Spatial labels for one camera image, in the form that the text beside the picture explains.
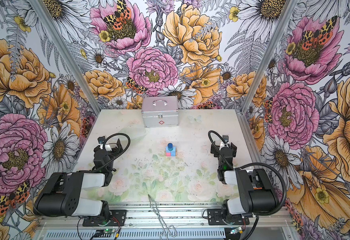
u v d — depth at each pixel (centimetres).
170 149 92
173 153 94
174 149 92
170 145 90
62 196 44
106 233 72
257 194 44
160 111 104
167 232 70
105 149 76
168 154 94
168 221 75
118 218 74
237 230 72
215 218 73
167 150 93
